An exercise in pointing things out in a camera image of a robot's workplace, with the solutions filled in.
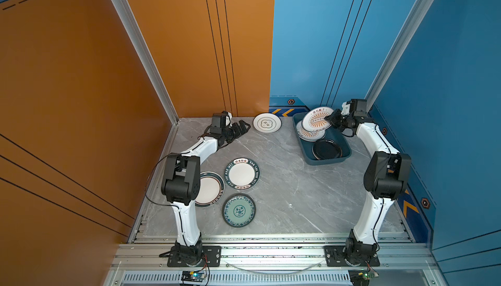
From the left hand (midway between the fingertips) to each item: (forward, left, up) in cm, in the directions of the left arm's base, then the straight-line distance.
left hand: (247, 126), depth 97 cm
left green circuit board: (-60, +16, -15) cm, 65 cm away
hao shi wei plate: (-18, +2, -15) cm, 24 cm away
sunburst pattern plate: (+4, -34, 0) cm, 35 cm away
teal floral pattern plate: (-37, +2, -14) cm, 40 cm away
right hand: (+4, -40, +3) cm, 40 cm away
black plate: (-5, -42, -12) cm, 44 cm away
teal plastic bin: (-5, -31, -10) cm, 33 cm away
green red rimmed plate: (-27, +16, -14) cm, 35 cm away
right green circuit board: (-60, -44, -16) cm, 76 cm away
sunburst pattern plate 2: (+5, -35, -13) cm, 37 cm away
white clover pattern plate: (+16, -11, -14) cm, 24 cm away
